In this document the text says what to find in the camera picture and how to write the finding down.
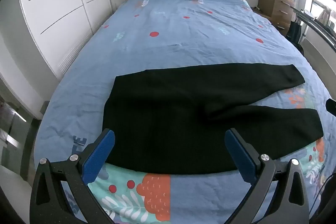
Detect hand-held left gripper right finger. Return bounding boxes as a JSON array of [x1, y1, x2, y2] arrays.
[[223, 129, 310, 224]]

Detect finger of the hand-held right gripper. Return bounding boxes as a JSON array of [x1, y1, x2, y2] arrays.
[[325, 99, 336, 117]]

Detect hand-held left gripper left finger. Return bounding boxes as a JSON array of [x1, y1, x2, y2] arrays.
[[29, 129, 116, 224]]

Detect black pants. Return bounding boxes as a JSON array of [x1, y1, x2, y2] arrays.
[[102, 63, 324, 175]]

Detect black bag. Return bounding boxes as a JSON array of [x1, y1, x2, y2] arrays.
[[286, 20, 303, 44]]

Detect glass desk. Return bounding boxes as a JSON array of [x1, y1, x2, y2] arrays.
[[291, 6, 336, 43]]

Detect wooden nightstand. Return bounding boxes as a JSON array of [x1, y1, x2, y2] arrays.
[[257, 0, 295, 35]]

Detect blue printed bedsheet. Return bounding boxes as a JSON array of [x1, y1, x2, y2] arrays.
[[33, 0, 336, 224]]

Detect white wardrobe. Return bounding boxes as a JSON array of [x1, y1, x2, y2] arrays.
[[16, 0, 111, 80]]

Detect black cable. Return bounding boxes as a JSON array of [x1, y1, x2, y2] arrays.
[[309, 173, 336, 215]]

